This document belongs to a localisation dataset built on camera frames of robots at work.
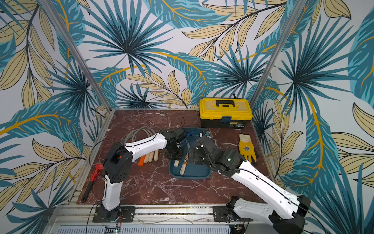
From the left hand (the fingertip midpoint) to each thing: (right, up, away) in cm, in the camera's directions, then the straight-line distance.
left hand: (178, 161), depth 87 cm
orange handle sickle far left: (-35, +15, +17) cm, 42 cm away
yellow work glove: (+44, +7, +11) cm, 46 cm away
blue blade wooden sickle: (+4, +14, -10) cm, 18 cm away
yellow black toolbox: (+30, +30, +8) cm, 43 cm away
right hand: (+9, +8, -16) cm, 20 cm away
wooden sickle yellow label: (+4, -1, +3) cm, 5 cm away
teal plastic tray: (+8, -6, +1) cm, 10 cm away
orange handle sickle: (-27, +19, +21) cm, 39 cm away
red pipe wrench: (-48, -4, +1) cm, 48 cm away
